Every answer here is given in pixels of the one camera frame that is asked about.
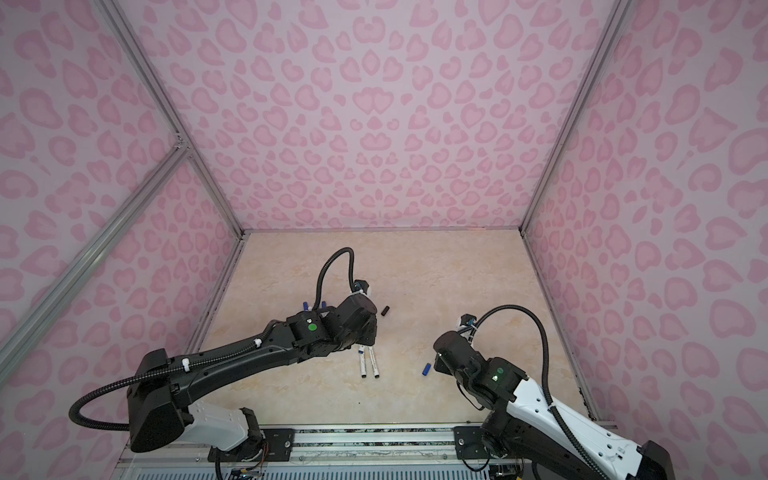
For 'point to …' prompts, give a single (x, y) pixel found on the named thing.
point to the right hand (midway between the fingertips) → (440, 352)
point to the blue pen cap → (426, 369)
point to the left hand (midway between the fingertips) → (377, 320)
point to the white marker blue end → (324, 304)
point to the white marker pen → (305, 306)
